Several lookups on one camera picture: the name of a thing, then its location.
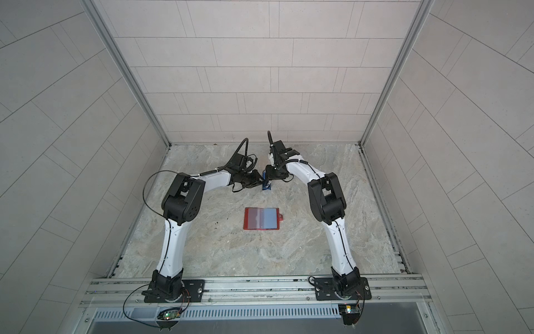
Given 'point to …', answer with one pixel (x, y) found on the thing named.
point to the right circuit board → (350, 313)
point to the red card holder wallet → (262, 218)
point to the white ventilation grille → (322, 312)
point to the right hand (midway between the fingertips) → (269, 175)
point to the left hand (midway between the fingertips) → (269, 177)
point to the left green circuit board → (170, 313)
